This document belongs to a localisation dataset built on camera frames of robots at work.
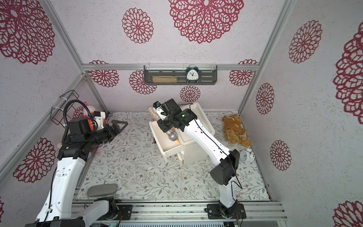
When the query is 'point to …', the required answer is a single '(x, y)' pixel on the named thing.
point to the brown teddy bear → (234, 131)
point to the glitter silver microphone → (172, 135)
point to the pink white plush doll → (91, 109)
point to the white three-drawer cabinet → (182, 146)
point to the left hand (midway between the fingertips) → (124, 128)
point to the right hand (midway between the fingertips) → (162, 120)
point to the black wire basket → (57, 114)
